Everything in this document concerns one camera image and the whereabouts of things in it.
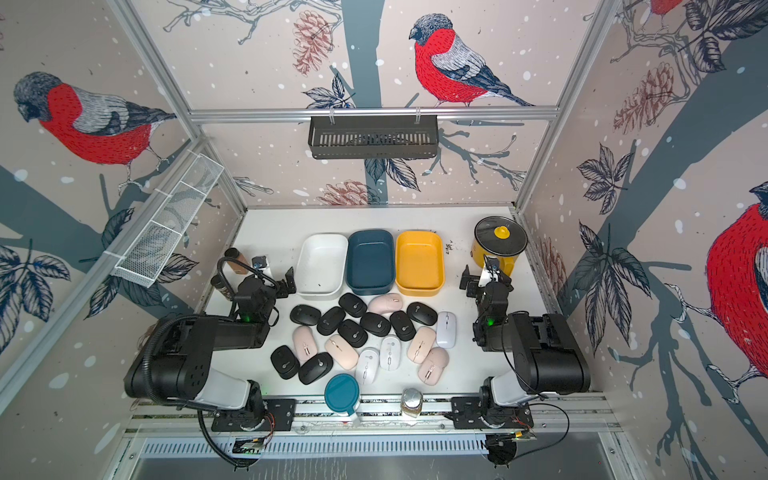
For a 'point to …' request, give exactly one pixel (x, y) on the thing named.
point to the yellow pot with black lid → (502, 237)
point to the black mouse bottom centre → (315, 368)
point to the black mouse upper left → (330, 321)
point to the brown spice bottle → (234, 253)
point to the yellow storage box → (419, 263)
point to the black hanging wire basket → (373, 136)
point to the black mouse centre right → (376, 324)
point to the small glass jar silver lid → (411, 402)
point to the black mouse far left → (305, 315)
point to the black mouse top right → (422, 314)
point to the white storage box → (322, 266)
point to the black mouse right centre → (402, 325)
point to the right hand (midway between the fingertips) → (485, 265)
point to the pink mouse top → (385, 303)
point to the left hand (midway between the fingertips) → (280, 263)
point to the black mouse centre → (352, 333)
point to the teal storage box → (370, 262)
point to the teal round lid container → (342, 393)
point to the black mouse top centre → (352, 305)
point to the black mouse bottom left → (285, 361)
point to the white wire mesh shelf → (147, 242)
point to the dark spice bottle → (219, 282)
